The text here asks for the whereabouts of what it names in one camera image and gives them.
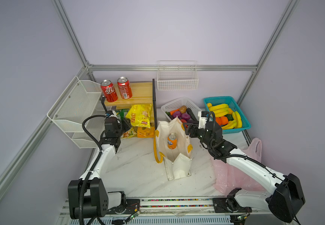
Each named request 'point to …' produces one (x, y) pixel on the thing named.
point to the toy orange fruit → (223, 120)
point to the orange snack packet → (145, 132)
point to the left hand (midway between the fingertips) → (127, 121)
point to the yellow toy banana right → (236, 123)
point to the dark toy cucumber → (188, 110)
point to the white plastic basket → (176, 104)
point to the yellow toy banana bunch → (219, 110)
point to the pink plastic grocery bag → (225, 176)
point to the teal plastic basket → (232, 107)
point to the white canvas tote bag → (177, 162)
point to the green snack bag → (121, 113)
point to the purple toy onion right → (185, 116)
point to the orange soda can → (172, 141)
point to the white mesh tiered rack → (80, 100)
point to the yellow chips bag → (139, 115)
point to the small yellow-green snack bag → (129, 133)
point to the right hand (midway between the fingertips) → (186, 123)
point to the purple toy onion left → (177, 113)
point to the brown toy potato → (182, 109)
